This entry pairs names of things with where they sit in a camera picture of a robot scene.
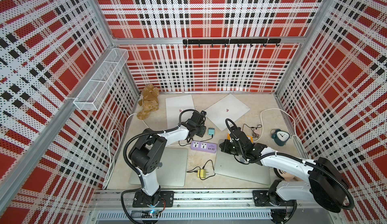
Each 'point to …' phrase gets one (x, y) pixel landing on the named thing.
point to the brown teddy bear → (149, 102)
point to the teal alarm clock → (280, 136)
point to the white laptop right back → (230, 107)
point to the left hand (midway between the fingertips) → (203, 128)
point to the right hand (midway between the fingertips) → (221, 145)
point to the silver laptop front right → (226, 164)
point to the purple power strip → (203, 146)
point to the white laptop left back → (174, 105)
